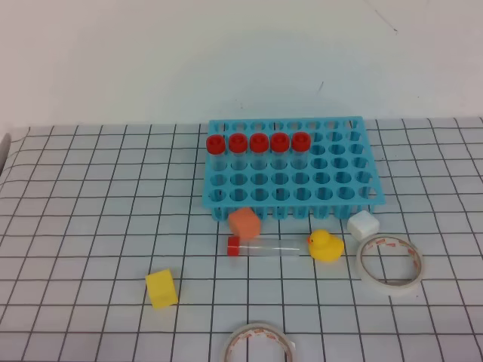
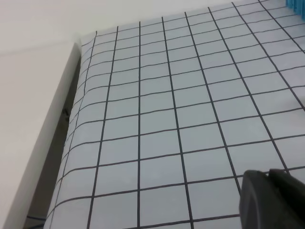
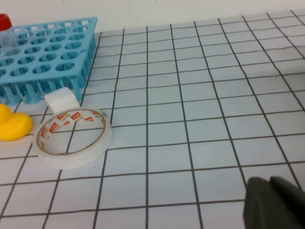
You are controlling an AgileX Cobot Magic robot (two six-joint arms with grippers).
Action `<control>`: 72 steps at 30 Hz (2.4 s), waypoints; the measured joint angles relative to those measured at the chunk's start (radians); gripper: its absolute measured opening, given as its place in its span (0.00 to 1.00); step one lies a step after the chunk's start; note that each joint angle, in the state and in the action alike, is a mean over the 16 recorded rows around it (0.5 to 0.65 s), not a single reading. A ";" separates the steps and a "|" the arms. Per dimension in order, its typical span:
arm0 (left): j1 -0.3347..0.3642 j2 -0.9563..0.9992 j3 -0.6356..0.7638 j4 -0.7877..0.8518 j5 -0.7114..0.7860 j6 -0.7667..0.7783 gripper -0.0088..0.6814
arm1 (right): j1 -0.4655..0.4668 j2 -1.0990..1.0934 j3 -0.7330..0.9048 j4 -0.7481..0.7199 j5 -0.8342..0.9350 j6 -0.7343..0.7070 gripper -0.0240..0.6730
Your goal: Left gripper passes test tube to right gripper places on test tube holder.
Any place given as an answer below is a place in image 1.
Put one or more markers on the white tape roll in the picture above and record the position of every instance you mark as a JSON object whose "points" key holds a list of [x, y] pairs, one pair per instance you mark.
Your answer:
{"points": [[258, 329], [393, 288]]}

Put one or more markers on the blue test tube rack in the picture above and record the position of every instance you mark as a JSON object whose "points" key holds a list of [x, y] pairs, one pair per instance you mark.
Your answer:
{"points": [[340, 178]]}

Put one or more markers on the red capped test tube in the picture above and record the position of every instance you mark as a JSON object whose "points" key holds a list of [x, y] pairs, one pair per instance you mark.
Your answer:
{"points": [[237, 246]]}

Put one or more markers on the white tape roll right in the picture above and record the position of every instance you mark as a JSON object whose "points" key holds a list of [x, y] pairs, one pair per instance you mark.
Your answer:
{"points": [[393, 288]]}

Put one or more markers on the white tape roll front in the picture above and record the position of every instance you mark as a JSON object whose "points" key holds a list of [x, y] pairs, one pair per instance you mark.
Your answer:
{"points": [[258, 329]]}

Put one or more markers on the yellow foam cube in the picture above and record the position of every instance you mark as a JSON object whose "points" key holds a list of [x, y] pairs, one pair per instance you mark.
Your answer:
{"points": [[161, 289]]}

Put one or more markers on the orange foam cube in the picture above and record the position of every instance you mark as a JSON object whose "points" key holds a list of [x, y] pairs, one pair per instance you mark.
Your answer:
{"points": [[244, 223]]}

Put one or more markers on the yellow rubber duck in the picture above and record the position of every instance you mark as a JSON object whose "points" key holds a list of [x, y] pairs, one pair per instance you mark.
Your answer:
{"points": [[325, 247]]}

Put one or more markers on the white foam cube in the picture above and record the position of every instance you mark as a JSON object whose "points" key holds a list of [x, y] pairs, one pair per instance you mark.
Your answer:
{"points": [[362, 225]]}

